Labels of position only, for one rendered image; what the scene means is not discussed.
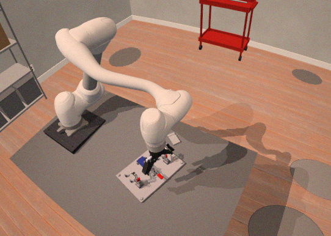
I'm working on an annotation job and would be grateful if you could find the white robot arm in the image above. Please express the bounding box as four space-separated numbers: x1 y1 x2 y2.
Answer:
54 17 192 153

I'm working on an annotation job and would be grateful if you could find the blue rectangular plate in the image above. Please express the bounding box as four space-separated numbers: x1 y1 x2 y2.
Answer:
137 156 145 167

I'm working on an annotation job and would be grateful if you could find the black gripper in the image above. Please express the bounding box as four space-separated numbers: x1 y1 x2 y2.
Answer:
142 142 174 179

